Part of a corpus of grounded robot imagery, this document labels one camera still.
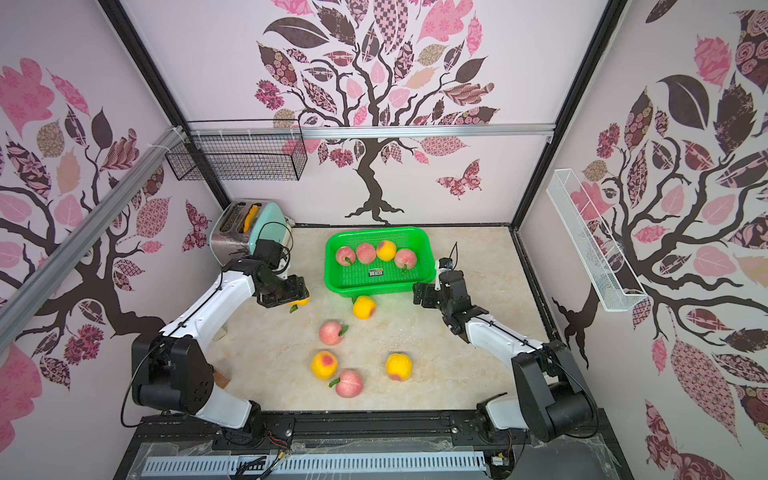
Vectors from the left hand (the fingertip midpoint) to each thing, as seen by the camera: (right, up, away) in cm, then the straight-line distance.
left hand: (295, 302), depth 86 cm
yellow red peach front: (+10, -16, -7) cm, 20 cm away
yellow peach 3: (+31, -16, -8) cm, 36 cm away
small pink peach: (+33, +13, +17) cm, 40 cm away
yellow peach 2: (+20, -3, +6) cm, 21 cm away
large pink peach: (+20, +14, +18) cm, 30 cm away
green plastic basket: (+24, +6, +18) cm, 30 cm away
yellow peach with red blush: (+27, +16, +19) cm, 36 cm away
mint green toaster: (-22, +25, +12) cm, 35 cm away
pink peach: (+12, +13, +18) cm, 25 cm away
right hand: (+39, +3, +4) cm, 40 cm away
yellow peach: (+3, 0, -3) cm, 4 cm away
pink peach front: (+18, -20, -10) cm, 28 cm away
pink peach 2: (+11, -9, -1) cm, 14 cm away
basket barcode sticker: (+23, +8, +20) cm, 31 cm away
